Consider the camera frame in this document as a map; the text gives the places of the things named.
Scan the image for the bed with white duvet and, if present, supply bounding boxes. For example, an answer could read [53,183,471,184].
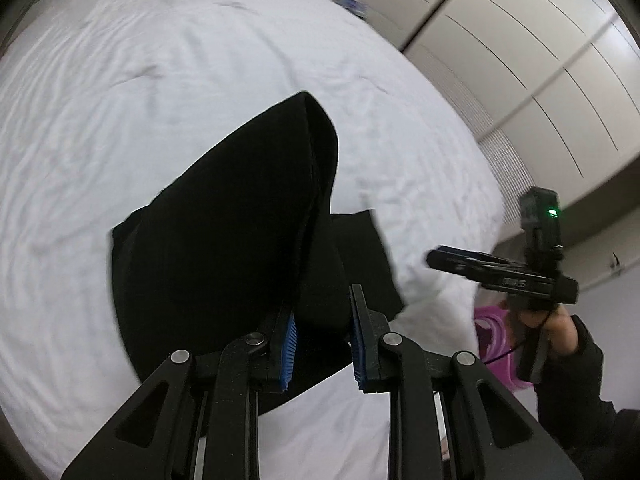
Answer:
[0,0,506,480]

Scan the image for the black cable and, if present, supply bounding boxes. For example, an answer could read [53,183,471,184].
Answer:
[481,310,557,366]

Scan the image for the black pants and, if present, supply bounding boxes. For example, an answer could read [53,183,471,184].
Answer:
[111,91,406,417]

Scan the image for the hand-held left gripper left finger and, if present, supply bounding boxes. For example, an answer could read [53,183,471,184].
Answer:
[60,305,299,480]

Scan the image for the person's right hand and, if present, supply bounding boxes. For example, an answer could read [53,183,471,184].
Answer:
[519,304,581,357]

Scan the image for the person's right forearm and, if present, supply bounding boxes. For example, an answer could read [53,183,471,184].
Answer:
[534,314,640,480]

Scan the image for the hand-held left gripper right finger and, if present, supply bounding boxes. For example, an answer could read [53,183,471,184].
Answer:
[348,284,586,480]

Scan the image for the pink plastic item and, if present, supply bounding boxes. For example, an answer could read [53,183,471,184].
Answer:
[472,305,532,392]

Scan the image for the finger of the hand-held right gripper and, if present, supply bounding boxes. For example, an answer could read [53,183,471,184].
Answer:
[426,245,507,282]

